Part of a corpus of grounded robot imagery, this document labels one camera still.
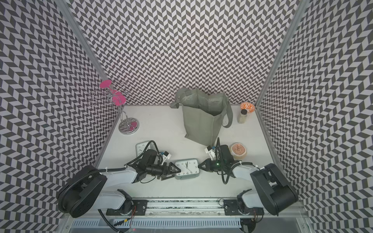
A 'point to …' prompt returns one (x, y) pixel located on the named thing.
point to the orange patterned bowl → (248, 106)
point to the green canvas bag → (202, 113)
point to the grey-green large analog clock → (189, 168)
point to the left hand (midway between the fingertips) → (177, 175)
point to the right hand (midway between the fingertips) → (200, 169)
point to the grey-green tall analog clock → (140, 146)
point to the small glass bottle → (242, 118)
